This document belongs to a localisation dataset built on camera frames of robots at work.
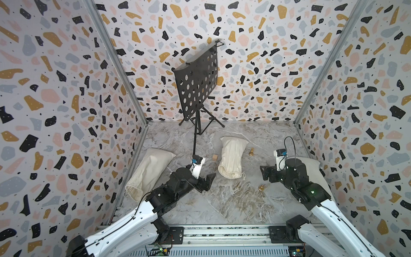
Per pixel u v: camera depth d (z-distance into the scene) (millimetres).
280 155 661
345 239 432
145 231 593
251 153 1032
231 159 900
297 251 716
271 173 675
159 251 710
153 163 893
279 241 721
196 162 616
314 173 839
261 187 877
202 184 638
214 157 1001
